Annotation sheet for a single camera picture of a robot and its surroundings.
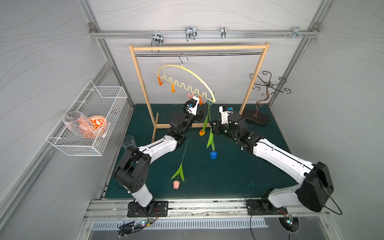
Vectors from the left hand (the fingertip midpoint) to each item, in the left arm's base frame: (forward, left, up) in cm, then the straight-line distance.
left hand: (202, 99), depth 76 cm
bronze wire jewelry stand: (+16, -42, -4) cm, 45 cm away
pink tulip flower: (-32, +13, -32) cm, 47 cm away
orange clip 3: (+1, +1, -3) cm, 4 cm away
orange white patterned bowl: (-16, +47, -1) cm, 50 cm away
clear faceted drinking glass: (-7, +46, -30) cm, 56 cm away
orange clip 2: (+12, +17, -3) cm, 21 cm away
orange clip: (+19, +26, -3) cm, 32 cm away
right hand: (-7, -5, -9) cm, 12 cm away
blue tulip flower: (-18, -5, -14) cm, 23 cm away
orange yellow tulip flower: (-4, -1, -23) cm, 24 cm away
